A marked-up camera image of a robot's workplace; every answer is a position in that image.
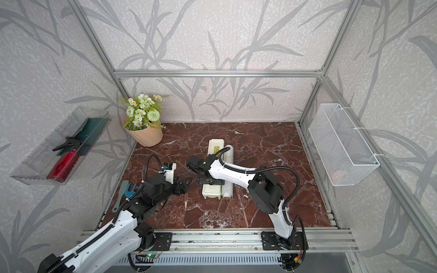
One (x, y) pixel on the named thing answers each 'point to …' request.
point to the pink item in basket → (337, 174)
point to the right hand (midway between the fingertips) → (208, 179)
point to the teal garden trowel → (124, 187)
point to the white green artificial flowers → (143, 112)
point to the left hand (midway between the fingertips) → (186, 178)
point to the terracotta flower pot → (149, 136)
